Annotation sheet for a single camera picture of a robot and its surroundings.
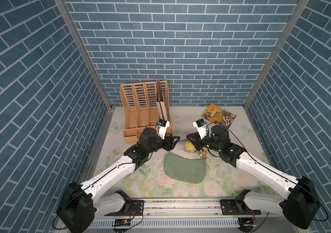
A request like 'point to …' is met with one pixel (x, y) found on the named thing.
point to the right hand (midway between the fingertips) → (189, 136)
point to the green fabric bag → (188, 171)
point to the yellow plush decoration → (189, 147)
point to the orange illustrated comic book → (217, 114)
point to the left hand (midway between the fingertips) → (179, 138)
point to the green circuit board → (123, 222)
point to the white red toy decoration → (203, 154)
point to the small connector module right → (246, 222)
